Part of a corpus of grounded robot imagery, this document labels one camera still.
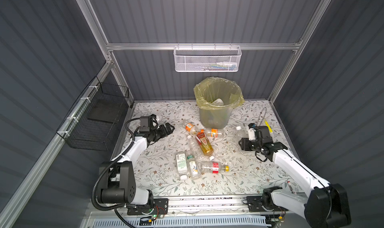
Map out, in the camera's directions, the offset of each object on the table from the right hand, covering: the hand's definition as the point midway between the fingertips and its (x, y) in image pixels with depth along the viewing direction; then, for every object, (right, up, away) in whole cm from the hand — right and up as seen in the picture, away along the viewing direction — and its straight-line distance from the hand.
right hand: (245, 143), depth 86 cm
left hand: (-45, +7, +3) cm, 46 cm away
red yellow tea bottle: (-23, -2, +3) cm, 23 cm away
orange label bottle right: (-17, +5, +10) cm, 20 cm away
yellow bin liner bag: (-14, +31, +17) cm, 38 cm away
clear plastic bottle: (-3, +5, +1) cm, 6 cm away
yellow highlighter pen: (+23, +8, +19) cm, 31 cm away
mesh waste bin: (-16, +14, +13) cm, 25 cm away
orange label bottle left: (-32, +8, +14) cm, 35 cm away
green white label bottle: (-37, -10, -1) cm, 39 cm away
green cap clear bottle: (-30, -12, -5) cm, 32 cm away
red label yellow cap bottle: (-19, -12, -5) cm, 24 cm away
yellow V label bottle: (-13, +25, +17) cm, 34 cm away
